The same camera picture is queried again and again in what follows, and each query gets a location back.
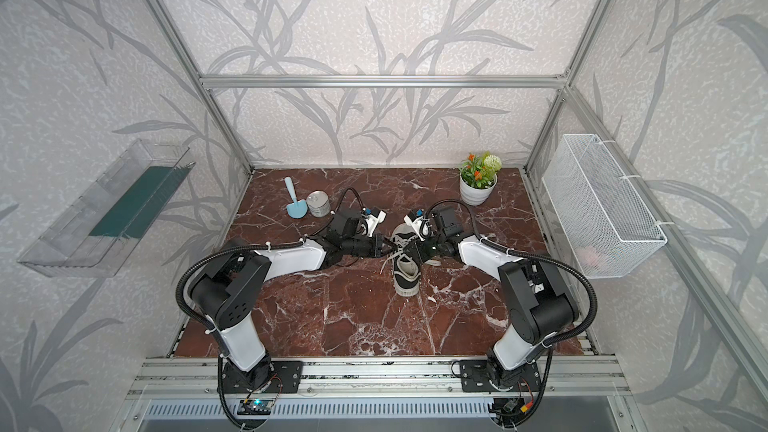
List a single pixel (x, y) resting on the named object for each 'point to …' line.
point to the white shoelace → (401, 243)
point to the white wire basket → (601, 225)
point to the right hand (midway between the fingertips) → (409, 239)
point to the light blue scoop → (298, 208)
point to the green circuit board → (254, 407)
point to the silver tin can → (318, 203)
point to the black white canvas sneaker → (406, 260)
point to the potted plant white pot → (478, 177)
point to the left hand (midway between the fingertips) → (399, 240)
